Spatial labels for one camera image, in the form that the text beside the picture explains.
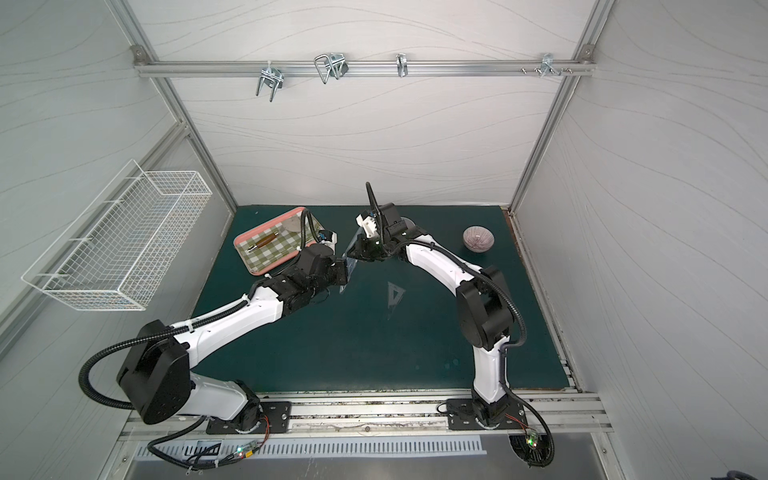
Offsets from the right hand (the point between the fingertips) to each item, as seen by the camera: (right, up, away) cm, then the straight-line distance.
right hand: (346, 252), depth 85 cm
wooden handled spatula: (-34, +2, +22) cm, 41 cm away
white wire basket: (-51, +1, -17) cm, 54 cm away
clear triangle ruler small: (+13, -16, +9) cm, 23 cm away
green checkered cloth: (-28, +1, +22) cm, 36 cm away
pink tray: (-27, -4, +19) cm, 33 cm away
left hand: (+1, -3, -1) cm, 3 cm away
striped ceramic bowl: (+45, +4, +22) cm, 50 cm away
